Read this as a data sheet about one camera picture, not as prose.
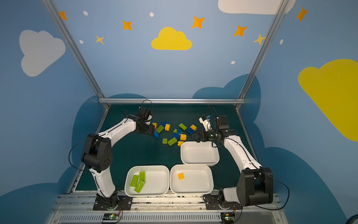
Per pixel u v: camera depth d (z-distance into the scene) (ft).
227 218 2.35
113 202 2.18
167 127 3.43
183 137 3.31
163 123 3.53
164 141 3.23
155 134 3.25
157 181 2.71
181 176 2.74
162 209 2.40
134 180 2.68
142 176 2.74
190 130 3.42
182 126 3.53
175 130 3.42
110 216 2.34
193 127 3.42
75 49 2.76
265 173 1.36
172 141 3.20
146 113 2.56
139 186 2.62
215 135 2.05
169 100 3.66
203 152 3.10
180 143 3.19
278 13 2.36
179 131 3.33
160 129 3.42
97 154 1.64
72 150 2.72
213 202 2.46
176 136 3.32
